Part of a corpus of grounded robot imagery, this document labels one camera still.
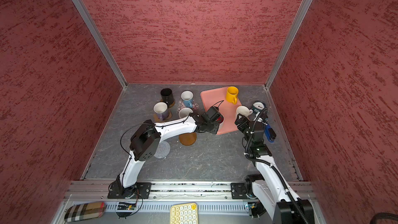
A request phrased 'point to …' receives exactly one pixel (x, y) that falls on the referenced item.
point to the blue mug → (186, 97)
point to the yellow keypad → (184, 213)
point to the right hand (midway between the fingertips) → (239, 119)
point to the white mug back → (184, 112)
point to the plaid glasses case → (84, 211)
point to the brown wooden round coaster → (187, 139)
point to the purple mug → (161, 109)
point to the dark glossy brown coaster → (172, 105)
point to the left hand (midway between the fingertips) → (214, 129)
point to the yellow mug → (231, 95)
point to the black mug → (167, 96)
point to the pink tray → (217, 97)
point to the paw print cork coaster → (155, 118)
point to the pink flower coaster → (195, 107)
